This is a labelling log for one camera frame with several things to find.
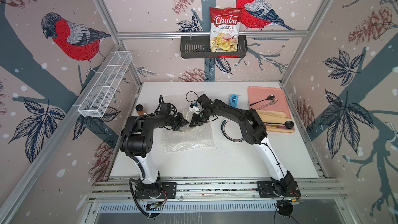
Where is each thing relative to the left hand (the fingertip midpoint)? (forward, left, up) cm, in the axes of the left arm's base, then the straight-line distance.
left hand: (190, 120), depth 97 cm
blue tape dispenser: (+16, -30, 0) cm, 34 cm away
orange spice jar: (+5, +32, +6) cm, 33 cm away
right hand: (-4, 0, -1) cm, 4 cm away
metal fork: (+15, -59, -1) cm, 61 cm away
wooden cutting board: (+3, -56, -1) cm, 56 cm away
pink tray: (+24, -48, -2) cm, 54 cm away
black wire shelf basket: (+45, -6, +24) cm, 51 cm away
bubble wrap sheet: (-12, +1, -1) cm, 12 cm away
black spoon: (+20, -57, -2) cm, 60 cm away
